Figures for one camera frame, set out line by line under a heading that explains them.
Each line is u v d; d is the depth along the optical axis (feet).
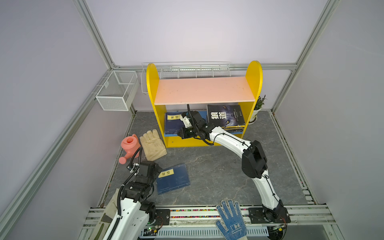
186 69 3.08
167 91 2.44
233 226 2.34
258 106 3.32
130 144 2.92
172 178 2.81
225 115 2.86
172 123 2.96
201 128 2.31
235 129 2.90
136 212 1.64
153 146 3.28
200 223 2.42
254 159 1.79
